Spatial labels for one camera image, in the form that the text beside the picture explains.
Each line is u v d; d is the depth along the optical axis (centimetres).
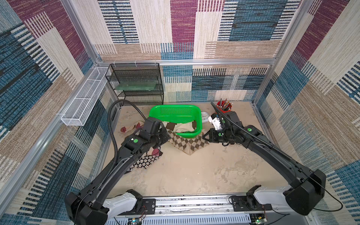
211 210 73
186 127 104
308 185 38
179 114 118
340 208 39
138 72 102
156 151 94
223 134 63
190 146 78
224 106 101
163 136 65
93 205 38
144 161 87
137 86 104
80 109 94
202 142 74
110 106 112
